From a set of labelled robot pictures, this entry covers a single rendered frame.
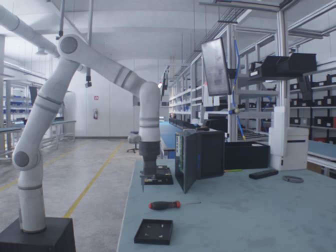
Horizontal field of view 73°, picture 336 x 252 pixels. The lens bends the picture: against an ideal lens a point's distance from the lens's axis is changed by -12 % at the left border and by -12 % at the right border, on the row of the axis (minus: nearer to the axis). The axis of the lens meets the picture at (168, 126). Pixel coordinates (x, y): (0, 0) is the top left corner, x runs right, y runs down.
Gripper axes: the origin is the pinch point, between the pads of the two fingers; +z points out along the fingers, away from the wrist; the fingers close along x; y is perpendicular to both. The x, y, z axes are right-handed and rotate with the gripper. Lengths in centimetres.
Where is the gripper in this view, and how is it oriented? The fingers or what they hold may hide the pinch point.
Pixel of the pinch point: (143, 189)
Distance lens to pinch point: 93.6
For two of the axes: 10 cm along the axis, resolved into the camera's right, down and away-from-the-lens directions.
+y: 10.0, -0.1, 0.9
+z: 0.0, 10.0, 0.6
